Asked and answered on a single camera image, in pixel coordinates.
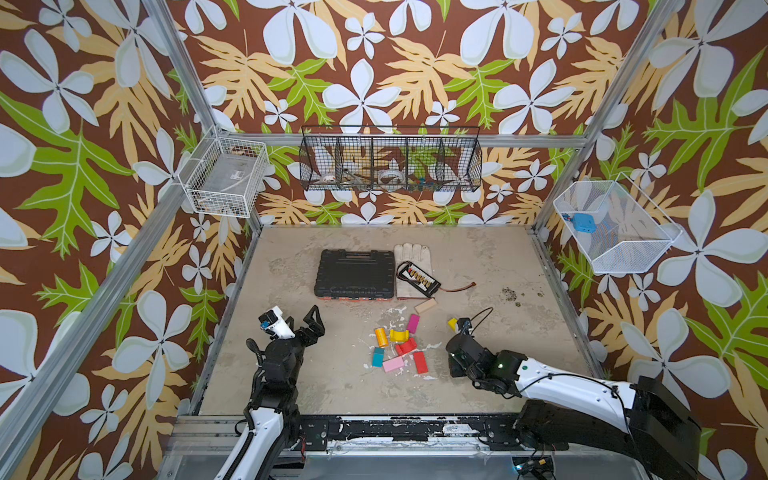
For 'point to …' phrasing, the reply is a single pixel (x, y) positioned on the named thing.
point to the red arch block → (407, 347)
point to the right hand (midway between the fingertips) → (449, 357)
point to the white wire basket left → (223, 175)
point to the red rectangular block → (420, 362)
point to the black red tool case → (354, 276)
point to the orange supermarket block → (382, 336)
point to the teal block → (378, 357)
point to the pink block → (393, 364)
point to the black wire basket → (385, 157)
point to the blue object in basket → (584, 223)
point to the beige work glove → (419, 256)
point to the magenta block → (412, 323)
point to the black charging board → (418, 278)
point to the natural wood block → (425, 305)
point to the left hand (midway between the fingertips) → (303, 309)
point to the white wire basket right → (615, 227)
